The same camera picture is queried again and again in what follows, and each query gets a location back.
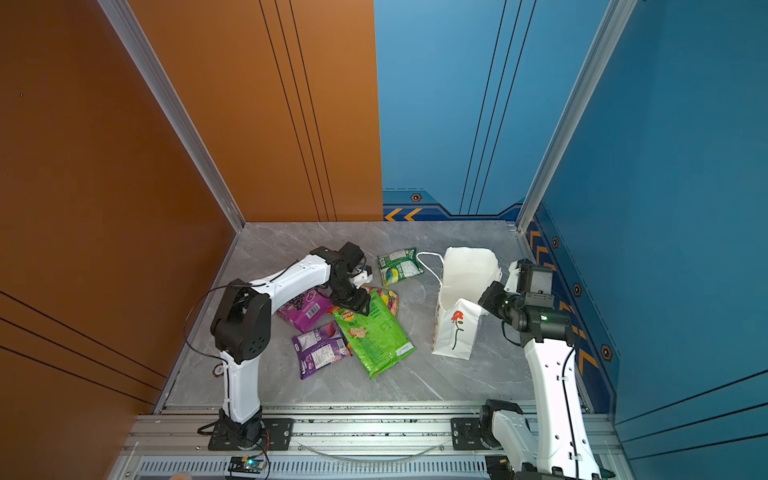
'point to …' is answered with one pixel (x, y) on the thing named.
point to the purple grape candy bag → (306, 310)
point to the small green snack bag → (399, 265)
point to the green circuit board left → (246, 464)
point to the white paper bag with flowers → (466, 273)
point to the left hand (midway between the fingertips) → (361, 307)
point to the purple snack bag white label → (321, 347)
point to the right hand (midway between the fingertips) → (480, 292)
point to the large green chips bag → (376, 338)
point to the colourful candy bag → (390, 297)
